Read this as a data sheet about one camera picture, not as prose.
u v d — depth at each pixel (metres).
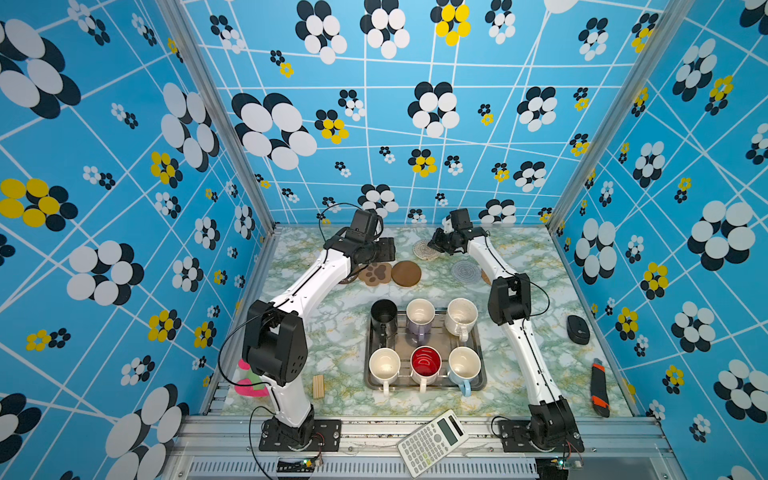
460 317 0.93
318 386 0.80
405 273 1.05
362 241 0.67
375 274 1.05
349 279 1.03
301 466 0.71
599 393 0.79
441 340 0.98
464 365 0.81
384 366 0.84
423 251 1.12
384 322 0.90
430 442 0.72
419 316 0.93
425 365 0.85
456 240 0.92
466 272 1.05
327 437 0.74
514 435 0.74
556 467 0.69
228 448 0.73
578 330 0.89
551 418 0.64
